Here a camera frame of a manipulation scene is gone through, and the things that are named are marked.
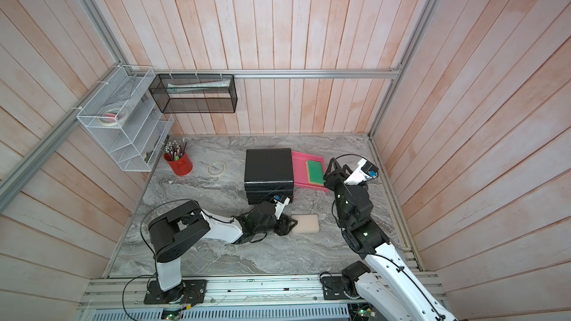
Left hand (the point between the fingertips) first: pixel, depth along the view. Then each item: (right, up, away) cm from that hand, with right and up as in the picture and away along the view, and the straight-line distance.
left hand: (291, 223), depth 88 cm
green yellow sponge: (+10, +20, +4) cm, 23 cm away
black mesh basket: (-46, +58, +15) cm, 75 cm away
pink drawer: (+4, +21, +5) cm, 22 cm away
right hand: (+13, +26, -18) cm, 34 cm away
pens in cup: (-49, +30, +5) cm, 58 cm away
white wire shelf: (-56, +32, -10) cm, 66 cm away
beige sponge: (+6, 0, 0) cm, 6 cm away
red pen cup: (-50, +23, +11) cm, 56 cm away
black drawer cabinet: (-9, +21, -5) cm, 23 cm away
